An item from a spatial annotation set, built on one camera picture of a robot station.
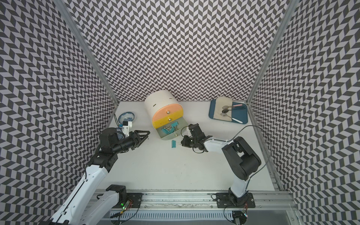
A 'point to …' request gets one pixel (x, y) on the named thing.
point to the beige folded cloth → (220, 102)
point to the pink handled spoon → (226, 107)
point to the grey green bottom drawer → (183, 123)
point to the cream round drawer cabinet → (155, 99)
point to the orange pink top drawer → (166, 109)
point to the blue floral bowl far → (128, 116)
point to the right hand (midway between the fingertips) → (181, 144)
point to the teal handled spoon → (226, 110)
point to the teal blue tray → (240, 114)
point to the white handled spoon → (224, 115)
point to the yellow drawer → (166, 119)
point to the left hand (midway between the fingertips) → (149, 135)
